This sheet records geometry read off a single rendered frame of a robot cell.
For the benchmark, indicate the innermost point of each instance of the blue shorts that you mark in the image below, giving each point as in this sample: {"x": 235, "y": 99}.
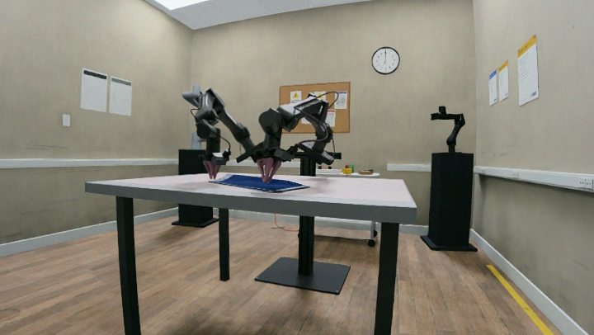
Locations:
{"x": 256, "y": 183}

